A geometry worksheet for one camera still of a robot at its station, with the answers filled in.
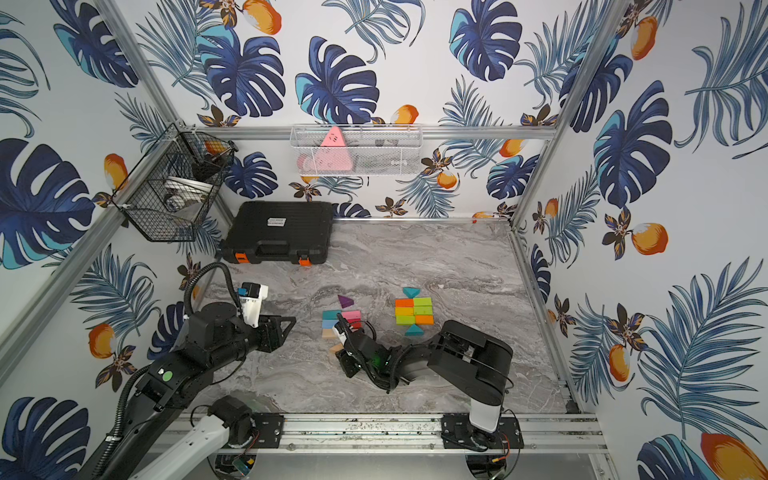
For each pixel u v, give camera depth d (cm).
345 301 97
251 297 61
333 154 90
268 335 61
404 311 95
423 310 95
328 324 96
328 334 91
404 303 98
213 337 50
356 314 95
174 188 80
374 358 68
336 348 87
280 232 110
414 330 90
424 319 94
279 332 63
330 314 97
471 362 48
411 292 98
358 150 93
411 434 76
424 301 98
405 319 93
